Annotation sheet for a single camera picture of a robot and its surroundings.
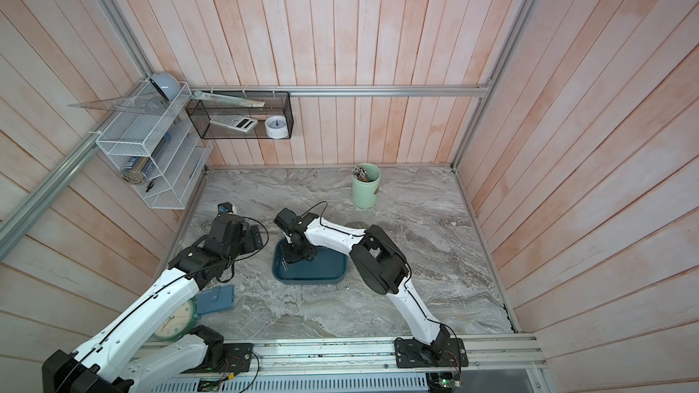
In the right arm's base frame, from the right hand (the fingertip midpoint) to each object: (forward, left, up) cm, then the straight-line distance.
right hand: (292, 258), depth 93 cm
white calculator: (+40, +20, +27) cm, 52 cm away
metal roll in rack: (+10, +41, +32) cm, 53 cm away
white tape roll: (+36, +6, +28) cm, 46 cm away
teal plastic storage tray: (-3, -14, +2) cm, 14 cm away
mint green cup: (+25, -26, +14) cm, 38 cm away
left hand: (-1, +11, +16) cm, 19 cm away
